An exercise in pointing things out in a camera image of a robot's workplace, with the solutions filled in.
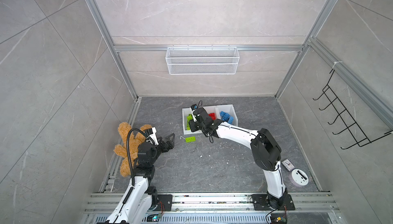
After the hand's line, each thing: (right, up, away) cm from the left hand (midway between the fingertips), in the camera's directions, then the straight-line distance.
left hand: (167, 133), depth 82 cm
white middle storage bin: (+25, +13, +25) cm, 37 cm away
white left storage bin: (+8, +11, +19) cm, 24 cm away
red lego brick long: (+27, +8, +21) cm, 35 cm away
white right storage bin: (+39, +13, +25) cm, 48 cm away
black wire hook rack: (+83, +5, -18) cm, 85 cm away
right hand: (+12, +6, +11) cm, 17 cm away
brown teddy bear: (-21, -5, +8) cm, 23 cm away
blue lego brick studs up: (+35, +8, +22) cm, 42 cm away
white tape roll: (+69, -23, -4) cm, 73 cm away
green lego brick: (+12, -6, +13) cm, 19 cm away
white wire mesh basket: (+19, +45, +19) cm, 53 cm away
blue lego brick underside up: (+39, +6, +19) cm, 43 cm away
